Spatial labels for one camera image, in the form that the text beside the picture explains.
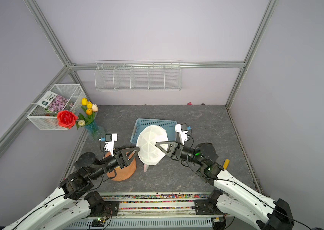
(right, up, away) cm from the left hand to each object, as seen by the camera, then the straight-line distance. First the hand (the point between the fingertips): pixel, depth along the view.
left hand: (138, 149), depth 62 cm
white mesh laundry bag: (+6, -1, -5) cm, 7 cm away
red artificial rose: (-34, +13, +4) cm, 37 cm away
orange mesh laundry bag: (-8, -10, -3) cm, 13 cm away
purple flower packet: (-47, +22, +12) cm, 53 cm away
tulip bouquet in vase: (-33, +14, +19) cm, 41 cm away
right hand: (+9, +3, -6) cm, 11 cm away
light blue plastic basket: (-7, +10, +44) cm, 45 cm away
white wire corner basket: (-50, +13, +7) cm, 52 cm away
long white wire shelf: (-7, +44, +37) cm, 58 cm away
